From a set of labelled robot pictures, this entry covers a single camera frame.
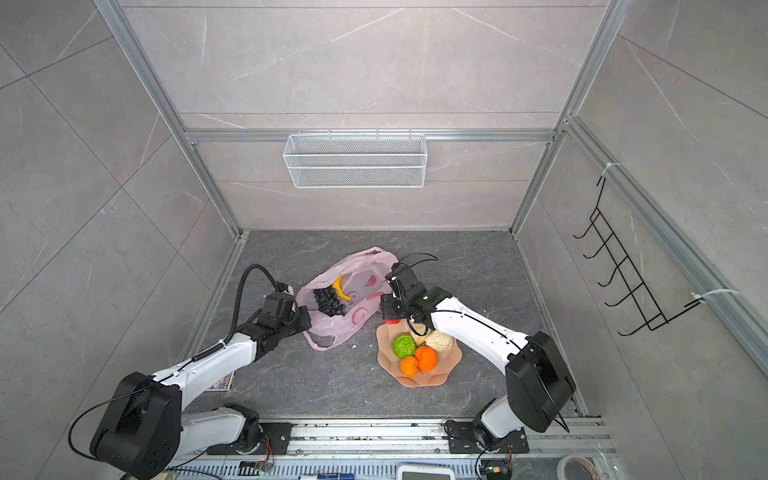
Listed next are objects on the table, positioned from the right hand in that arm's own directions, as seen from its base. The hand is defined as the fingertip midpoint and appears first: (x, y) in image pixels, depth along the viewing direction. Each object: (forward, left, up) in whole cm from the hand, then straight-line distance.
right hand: (388, 303), depth 85 cm
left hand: (+1, +25, -4) cm, 25 cm away
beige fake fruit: (-10, -15, -4) cm, 18 cm away
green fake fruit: (-11, -4, -6) cm, 13 cm away
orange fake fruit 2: (-14, -10, -7) cm, 19 cm away
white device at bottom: (-40, -8, -8) cm, 41 cm away
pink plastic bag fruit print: (+16, +9, -10) cm, 21 cm away
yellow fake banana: (+12, +18, -9) cm, 23 cm away
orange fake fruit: (-17, -5, -6) cm, 18 cm away
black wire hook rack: (-17, -53, +21) cm, 60 cm away
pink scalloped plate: (-14, -16, -9) cm, 23 cm away
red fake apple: (-5, -1, -1) cm, 6 cm away
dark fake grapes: (+5, +20, -8) cm, 22 cm away
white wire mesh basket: (+46, +11, +18) cm, 50 cm away
